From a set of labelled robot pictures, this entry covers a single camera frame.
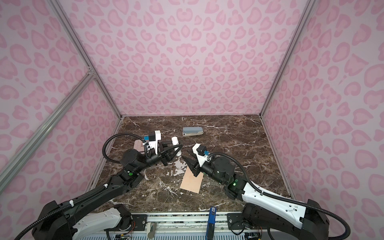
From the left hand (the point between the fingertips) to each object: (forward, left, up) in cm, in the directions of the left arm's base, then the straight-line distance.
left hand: (181, 143), depth 62 cm
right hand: (-2, -1, -5) cm, 6 cm away
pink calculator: (+21, +33, -33) cm, 51 cm away
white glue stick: (0, +2, +1) cm, 2 cm away
